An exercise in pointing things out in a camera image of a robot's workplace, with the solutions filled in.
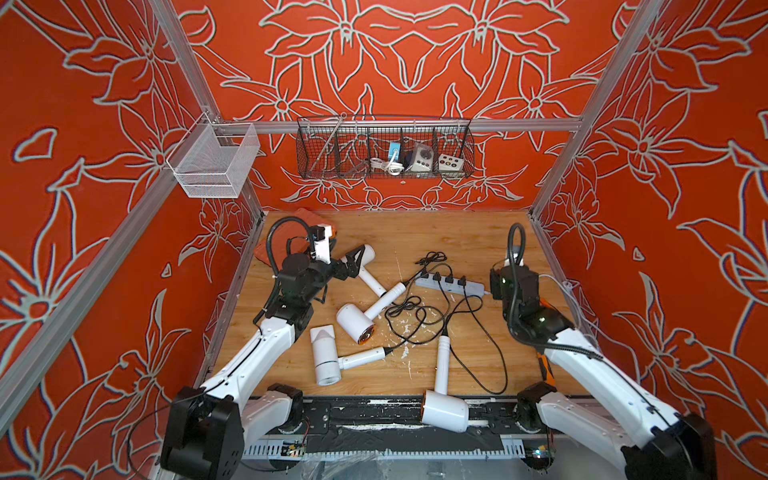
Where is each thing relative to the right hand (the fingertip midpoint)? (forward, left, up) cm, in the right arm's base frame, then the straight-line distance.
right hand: (506, 269), depth 79 cm
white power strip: (+3, +7, -15) cm, 16 cm away
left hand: (+3, +43, +8) cm, 44 cm away
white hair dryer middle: (-11, +41, -13) cm, 44 cm away
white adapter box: (+32, +22, +13) cm, 41 cm away
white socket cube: (+34, +13, +10) cm, 38 cm away
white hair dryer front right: (-31, +20, -13) cm, 39 cm away
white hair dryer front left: (-22, +48, -13) cm, 54 cm away
